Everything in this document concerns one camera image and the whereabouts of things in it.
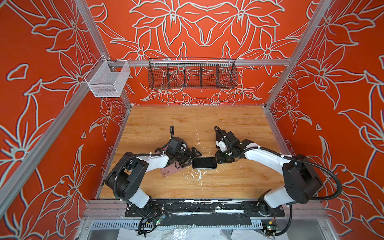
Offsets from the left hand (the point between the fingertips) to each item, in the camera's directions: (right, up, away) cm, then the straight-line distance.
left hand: (198, 157), depth 86 cm
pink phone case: (-16, -7, 0) cm, 17 cm away
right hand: (+9, -1, -1) cm, 9 cm away
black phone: (+4, -5, +4) cm, 8 cm away
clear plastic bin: (-58, +49, +7) cm, 76 cm away
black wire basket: (-3, +53, +12) cm, 55 cm away
